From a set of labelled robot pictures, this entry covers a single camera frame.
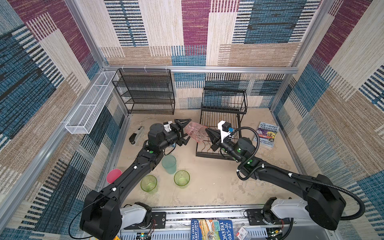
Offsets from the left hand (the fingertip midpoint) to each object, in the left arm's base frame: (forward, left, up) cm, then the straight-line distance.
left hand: (193, 125), depth 71 cm
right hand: (-1, -7, -3) cm, 8 cm away
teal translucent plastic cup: (-6, +15, -28) cm, 32 cm away
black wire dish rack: (+42, -19, -26) cm, 52 cm away
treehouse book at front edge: (-38, -8, -29) cm, 48 cm away
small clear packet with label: (-39, -21, -30) cm, 53 cm away
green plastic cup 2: (-16, +26, -31) cm, 43 cm away
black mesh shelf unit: (+45, +34, -14) cm, 58 cm away
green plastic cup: (-14, +7, -30) cm, 34 cm away
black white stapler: (+12, +39, -26) cm, 48 cm away
